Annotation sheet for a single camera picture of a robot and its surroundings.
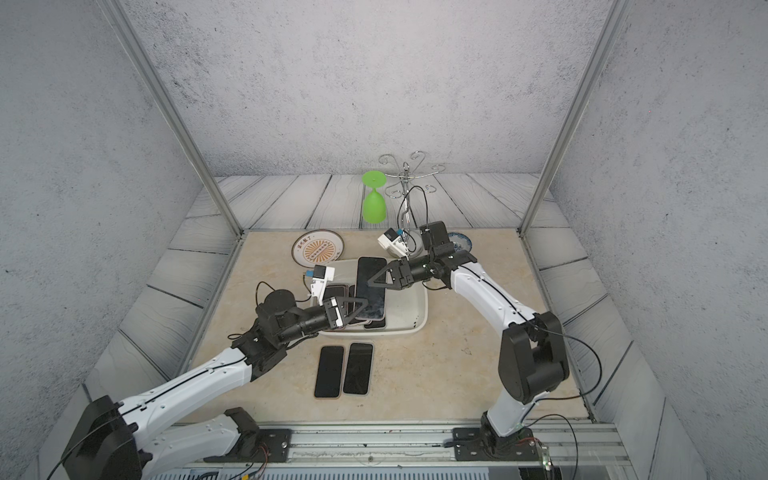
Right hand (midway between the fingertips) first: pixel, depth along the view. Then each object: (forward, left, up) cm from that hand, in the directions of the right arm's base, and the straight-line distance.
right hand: (373, 288), depth 70 cm
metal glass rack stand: (+40, -9, +4) cm, 41 cm away
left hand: (-4, +1, -1) cm, 5 cm away
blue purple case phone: (+5, +2, -27) cm, 28 cm away
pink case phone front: (+4, +2, +3) cm, 5 cm away
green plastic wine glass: (+36, +2, -6) cm, 37 cm away
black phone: (-10, +14, -28) cm, 33 cm away
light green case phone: (-9, +6, -27) cm, 29 cm away
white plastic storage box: (+10, -8, -27) cm, 29 cm away
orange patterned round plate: (+37, +26, -27) cm, 52 cm away
